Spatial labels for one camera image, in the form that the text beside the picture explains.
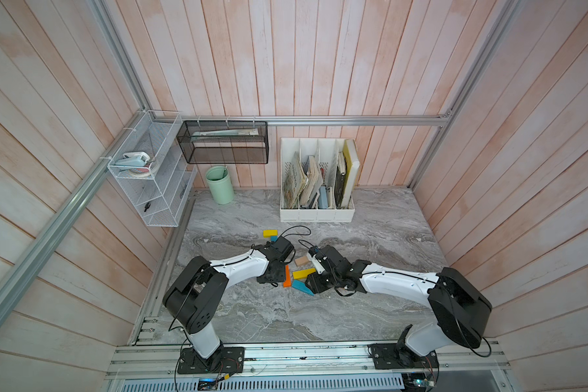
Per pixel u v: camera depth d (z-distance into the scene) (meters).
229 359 0.74
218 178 1.06
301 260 0.94
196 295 0.47
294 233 0.84
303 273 0.90
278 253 0.73
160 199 0.78
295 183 1.00
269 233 1.05
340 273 0.67
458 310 0.44
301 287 0.87
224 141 1.07
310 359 0.75
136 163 0.69
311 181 1.01
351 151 0.97
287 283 0.88
